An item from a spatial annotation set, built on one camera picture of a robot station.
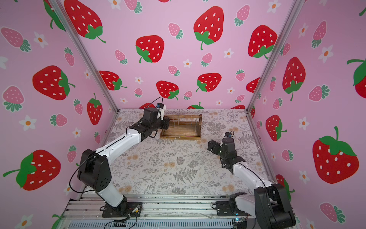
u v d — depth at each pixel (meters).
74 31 0.77
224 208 0.74
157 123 0.73
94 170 0.45
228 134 0.80
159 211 0.74
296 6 0.69
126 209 0.69
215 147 0.78
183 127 1.11
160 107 0.76
